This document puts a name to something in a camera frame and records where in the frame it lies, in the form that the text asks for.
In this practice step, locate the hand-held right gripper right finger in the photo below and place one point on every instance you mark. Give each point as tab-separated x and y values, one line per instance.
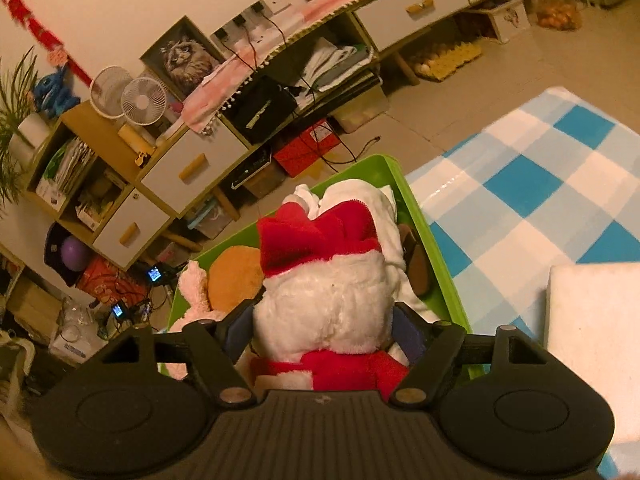
407	330

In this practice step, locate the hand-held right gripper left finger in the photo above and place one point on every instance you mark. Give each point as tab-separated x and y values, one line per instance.
240	330

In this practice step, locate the hamburger plush toy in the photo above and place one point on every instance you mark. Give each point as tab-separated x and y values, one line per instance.
232	275

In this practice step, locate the green plastic bin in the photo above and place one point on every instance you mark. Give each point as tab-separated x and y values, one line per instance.
441	280

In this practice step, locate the pink plush toy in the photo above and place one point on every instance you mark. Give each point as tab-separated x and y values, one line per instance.
195	290

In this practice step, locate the dark brown soft item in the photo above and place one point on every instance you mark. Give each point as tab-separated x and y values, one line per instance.
417	265

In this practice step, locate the white plush toy red outfit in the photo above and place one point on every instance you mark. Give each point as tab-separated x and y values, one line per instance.
320	310

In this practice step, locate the red patterned bag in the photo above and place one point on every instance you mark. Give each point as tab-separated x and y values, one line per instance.
107	280

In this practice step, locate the clear storage box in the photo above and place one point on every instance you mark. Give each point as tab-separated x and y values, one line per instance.
361	110
260	180

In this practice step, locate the purple ball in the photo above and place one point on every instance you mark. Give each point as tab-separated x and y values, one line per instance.
74	252

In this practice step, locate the blue white checkered blanket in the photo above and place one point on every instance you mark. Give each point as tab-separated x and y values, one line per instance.
525	185

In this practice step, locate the white foam block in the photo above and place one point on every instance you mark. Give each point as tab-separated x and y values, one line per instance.
595	335

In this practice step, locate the red box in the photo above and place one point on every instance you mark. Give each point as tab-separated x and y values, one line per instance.
305	150

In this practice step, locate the yellow tube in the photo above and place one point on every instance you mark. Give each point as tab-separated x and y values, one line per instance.
135	139

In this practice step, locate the black box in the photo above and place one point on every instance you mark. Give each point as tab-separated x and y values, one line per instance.
257	107

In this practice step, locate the stack of magazines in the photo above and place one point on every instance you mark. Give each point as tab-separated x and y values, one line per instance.
70	165

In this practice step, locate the pink table runner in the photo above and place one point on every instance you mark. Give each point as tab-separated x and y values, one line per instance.
215	85

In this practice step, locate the white desk fan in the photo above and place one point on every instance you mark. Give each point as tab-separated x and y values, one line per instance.
107	90
143	100

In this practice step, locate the wooden shelf unit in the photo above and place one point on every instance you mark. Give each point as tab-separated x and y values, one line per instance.
75	115

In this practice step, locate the yellow egg carton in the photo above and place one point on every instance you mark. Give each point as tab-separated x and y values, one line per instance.
445	60

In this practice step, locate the stack of folded papers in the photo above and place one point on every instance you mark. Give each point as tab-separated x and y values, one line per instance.
335	65

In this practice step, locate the blue plush figure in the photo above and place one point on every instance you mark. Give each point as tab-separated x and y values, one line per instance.
54	90

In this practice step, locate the green potted plant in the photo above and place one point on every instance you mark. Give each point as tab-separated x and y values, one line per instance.
15	125

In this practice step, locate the white printed storage box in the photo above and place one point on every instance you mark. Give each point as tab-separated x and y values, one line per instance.
507	20

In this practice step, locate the bag of oranges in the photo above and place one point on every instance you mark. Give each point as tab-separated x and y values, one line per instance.
557	7

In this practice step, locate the small camera with screen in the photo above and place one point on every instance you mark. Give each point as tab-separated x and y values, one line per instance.
118	310
154	275

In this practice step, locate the owl picture frame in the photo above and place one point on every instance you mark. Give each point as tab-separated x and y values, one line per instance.
185	57

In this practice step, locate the wall power outlets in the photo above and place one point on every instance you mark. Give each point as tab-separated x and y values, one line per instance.
250	15

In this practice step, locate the red wall decoration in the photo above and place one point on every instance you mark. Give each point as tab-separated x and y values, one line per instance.
45	30

